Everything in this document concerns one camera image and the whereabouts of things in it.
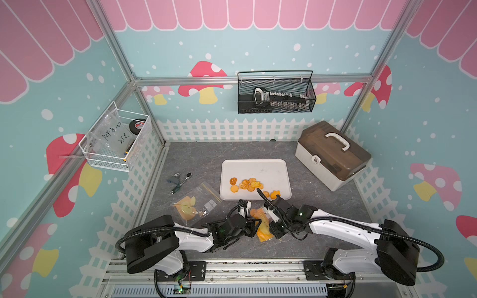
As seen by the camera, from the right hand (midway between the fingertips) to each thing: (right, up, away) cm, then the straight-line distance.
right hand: (271, 229), depth 81 cm
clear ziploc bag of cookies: (-37, +9, +13) cm, 40 cm away
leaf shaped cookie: (-3, +17, +18) cm, 24 cm away
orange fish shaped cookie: (+3, +12, +15) cm, 20 cm away
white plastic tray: (-15, +21, +21) cm, 33 cm away
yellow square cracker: (-5, +18, +18) cm, 26 cm away
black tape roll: (-60, +46, -1) cm, 75 cm away
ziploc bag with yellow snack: (-3, -1, +1) cm, 4 cm away
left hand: (-5, +2, +1) cm, 6 cm away
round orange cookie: (-17, +16, +16) cm, 28 cm away
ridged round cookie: (-12, +18, +18) cm, 28 cm away
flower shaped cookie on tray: (0, +13, +15) cm, 20 cm away
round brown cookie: (-9, +16, +18) cm, 25 cm away
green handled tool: (-48, +16, +18) cm, 54 cm away
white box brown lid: (+34, +34, +15) cm, 50 cm away
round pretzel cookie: (-18, +19, +21) cm, 34 cm away
